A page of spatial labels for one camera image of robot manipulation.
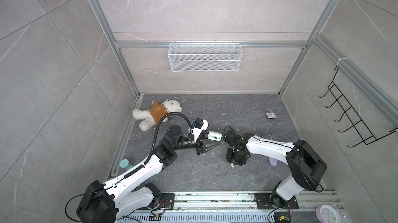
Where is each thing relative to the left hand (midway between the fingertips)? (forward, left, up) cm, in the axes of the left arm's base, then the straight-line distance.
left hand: (218, 137), depth 64 cm
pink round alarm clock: (-27, -49, -26) cm, 61 cm away
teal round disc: (-2, +46, -20) cm, 50 cm away
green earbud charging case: (0, +2, +2) cm, 3 cm away
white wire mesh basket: (+59, +2, +1) cm, 59 cm away
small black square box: (+31, -43, -27) cm, 60 cm away
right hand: (0, -9, -28) cm, 30 cm away
